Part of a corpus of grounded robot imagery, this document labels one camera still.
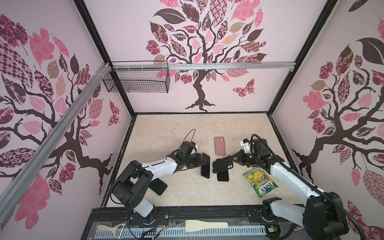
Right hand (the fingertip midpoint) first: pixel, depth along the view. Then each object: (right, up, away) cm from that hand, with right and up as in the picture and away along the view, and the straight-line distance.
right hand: (230, 156), depth 82 cm
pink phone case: (-3, +3, +18) cm, 19 cm away
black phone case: (-4, -6, +5) cm, 9 cm away
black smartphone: (-14, -8, +5) cm, 17 cm away
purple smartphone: (-4, -12, +3) cm, 13 cm away
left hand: (-14, -5, +4) cm, 15 cm away
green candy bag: (+17, -14, +1) cm, 23 cm away
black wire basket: (-57, +49, +13) cm, 77 cm away
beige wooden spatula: (-21, -32, -11) cm, 40 cm away
